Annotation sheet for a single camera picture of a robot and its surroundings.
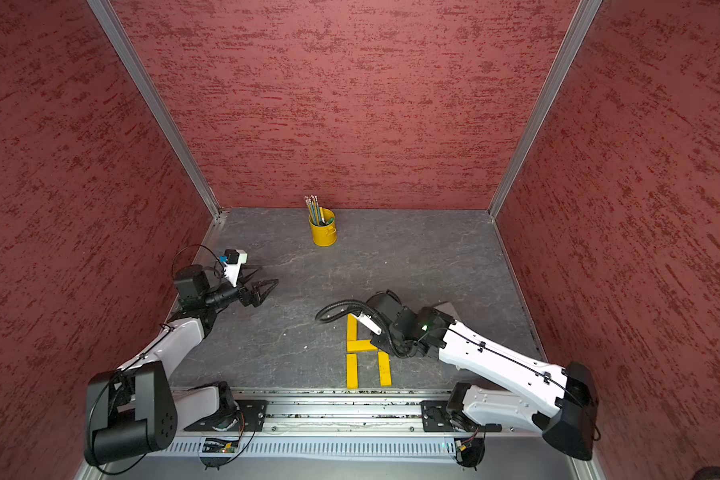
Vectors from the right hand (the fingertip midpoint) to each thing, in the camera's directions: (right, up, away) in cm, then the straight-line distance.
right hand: (382, 331), depth 75 cm
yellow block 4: (+1, -13, +6) cm, 14 cm away
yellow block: (-9, -3, +14) cm, 17 cm away
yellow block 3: (-8, -14, +4) cm, 17 cm away
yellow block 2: (-5, -7, +10) cm, 14 cm away
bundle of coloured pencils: (-22, +33, +28) cm, 49 cm away
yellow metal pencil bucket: (-20, +25, +31) cm, 44 cm away
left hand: (-32, +13, +8) cm, 35 cm away
